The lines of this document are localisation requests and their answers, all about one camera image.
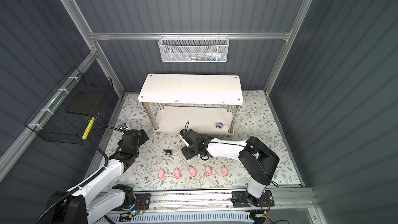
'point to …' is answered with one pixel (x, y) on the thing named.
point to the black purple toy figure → (168, 153)
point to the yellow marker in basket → (86, 133)
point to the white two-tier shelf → (203, 103)
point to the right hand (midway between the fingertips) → (188, 150)
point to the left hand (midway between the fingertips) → (135, 134)
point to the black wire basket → (62, 117)
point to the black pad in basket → (84, 102)
